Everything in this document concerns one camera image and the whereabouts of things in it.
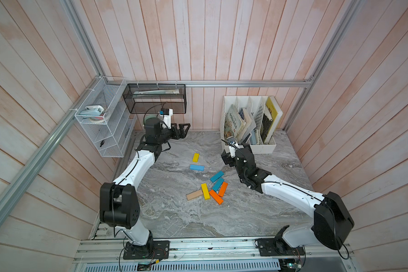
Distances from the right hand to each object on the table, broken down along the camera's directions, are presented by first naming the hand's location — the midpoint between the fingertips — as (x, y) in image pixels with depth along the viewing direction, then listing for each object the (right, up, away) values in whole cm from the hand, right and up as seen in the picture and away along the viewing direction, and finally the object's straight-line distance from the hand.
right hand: (233, 145), depth 83 cm
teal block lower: (-7, -22, +9) cm, 25 cm away
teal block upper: (-7, -18, +14) cm, 24 cm away
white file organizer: (+14, +15, +15) cm, 25 cm away
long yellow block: (-14, -25, +7) cm, 29 cm away
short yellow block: (-20, -8, +21) cm, 30 cm away
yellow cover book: (+26, +21, +14) cm, 36 cm away
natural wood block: (-19, -26, +7) cm, 33 cm away
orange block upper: (-4, -24, +9) cm, 26 cm away
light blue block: (-19, -13, +18) cm, 29 cm away
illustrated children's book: (+4, +14, +19) cm, 24 cm away
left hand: (-25, +10, 0) cm, 27 cm away
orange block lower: (-8, -28, +5) cm, 29 cm away
